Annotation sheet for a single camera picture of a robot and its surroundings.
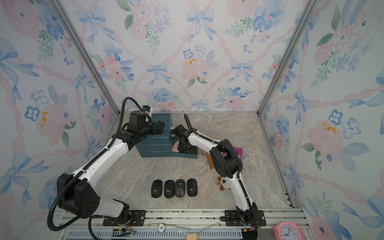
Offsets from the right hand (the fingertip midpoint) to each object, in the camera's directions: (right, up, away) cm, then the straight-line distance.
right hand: (186, 149), depth 99 cm
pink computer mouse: (-7, +1, -2) cm, 8 cm away
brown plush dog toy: (+22, -17, -16) cm, 32 cm away
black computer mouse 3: (-2, -19, -17) cm, 26 cm away
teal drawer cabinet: (-15, +4, -15) cm, 21 cm away
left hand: (-15, +17, -16) cm, 27 cm away
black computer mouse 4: (+4, -19, -17) cm, 26 cm away
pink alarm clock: (+49, -34, -30) cm, 66 cm away
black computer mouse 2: (-8, -19, -17) cm, 27 cm away
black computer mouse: (-15, -19, -17) cm, 30 cm away
